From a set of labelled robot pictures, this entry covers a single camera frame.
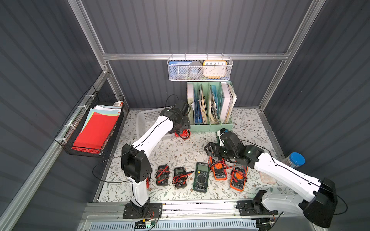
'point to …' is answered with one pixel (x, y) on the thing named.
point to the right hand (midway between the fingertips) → (213, 148)
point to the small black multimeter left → (162, 175)
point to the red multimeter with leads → (185, 134)
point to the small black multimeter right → (180, 176)
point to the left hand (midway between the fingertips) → (182, 125)
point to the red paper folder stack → (98, 125)
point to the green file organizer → (211, 106)
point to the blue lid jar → (295, 160)
